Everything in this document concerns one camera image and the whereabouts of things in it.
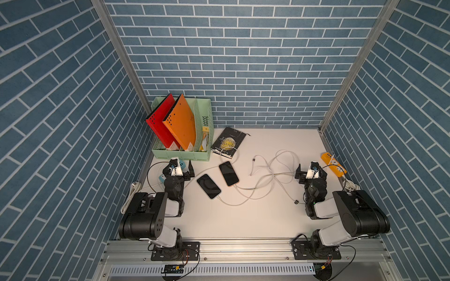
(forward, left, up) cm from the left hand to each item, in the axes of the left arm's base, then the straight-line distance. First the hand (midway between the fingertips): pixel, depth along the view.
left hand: (185, 160), depth 88 cm
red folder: (+14, +15, +14) cm, 25 cm away
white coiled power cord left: (-8, +28, -15) cm, 33 cm away
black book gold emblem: (+22, -22, -11) cm, 33 cm away
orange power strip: (-9, -69, +11) cm, 70 cm away
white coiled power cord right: (-8, -88, -11) cm, 89 cm away
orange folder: (+24, +6, +4) cm, 25 cm away
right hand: (-2, -65, -1) cm, 65 cm away
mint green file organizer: (+35, -5, +4) cm, 35 cm away
